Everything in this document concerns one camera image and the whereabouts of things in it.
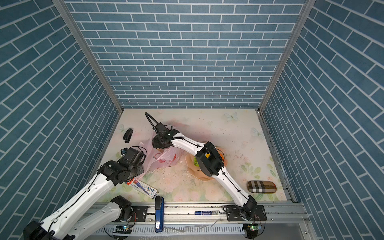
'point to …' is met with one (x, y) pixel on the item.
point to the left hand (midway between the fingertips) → (140, 168)
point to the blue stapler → (159, 214)
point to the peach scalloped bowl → (195, 171)
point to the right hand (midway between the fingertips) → (154, 144)
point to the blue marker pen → (207, 213)
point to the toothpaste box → (143, 187)
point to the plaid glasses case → (261, 187)
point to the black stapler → (128, 135)
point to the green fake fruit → (196, 162)
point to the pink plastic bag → (157, 158)
